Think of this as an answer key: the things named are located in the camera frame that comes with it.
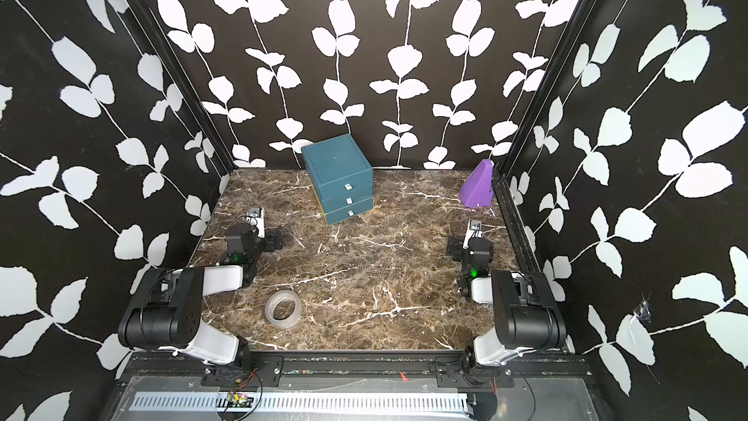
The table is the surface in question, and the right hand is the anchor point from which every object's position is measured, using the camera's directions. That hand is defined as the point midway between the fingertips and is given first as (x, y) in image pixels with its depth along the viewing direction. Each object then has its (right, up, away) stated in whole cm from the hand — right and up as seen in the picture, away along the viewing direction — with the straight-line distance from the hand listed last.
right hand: (466, 230), depth 94 cm
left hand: (-66, +3, 0) cm, 66 cm away
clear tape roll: (-60, -19, -12) cm, 64 cm away
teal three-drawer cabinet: (-40, +17, -6) cm, 44 cm away
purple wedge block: (+6, +15, +8) cm, 18 cm away
